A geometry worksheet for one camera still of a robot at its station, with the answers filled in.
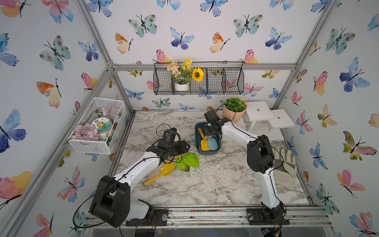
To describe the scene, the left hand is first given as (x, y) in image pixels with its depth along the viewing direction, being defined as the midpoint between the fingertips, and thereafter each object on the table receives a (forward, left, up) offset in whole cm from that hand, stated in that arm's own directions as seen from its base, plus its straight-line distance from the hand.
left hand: (189, 145), depth 85 cm
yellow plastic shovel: (+7, -10, -11) cm, 16 cm away
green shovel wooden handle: (-7, +4, -12) cm, 14 cm away
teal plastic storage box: (+15, -6, -12) cm, 21 cm away
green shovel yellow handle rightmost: (-2, -1, -12) cm, 13 cm away
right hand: (+16, -14, -5) cm, 22 cm away
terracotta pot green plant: (+15, -26, +14) cm, 33 cm away
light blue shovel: (+8, -15, -11) cm, 20 cm away
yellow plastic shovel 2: (-8, +14, -14) cm, 21 cm away
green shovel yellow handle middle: (-2, -1, -12) cm, 13 cm away
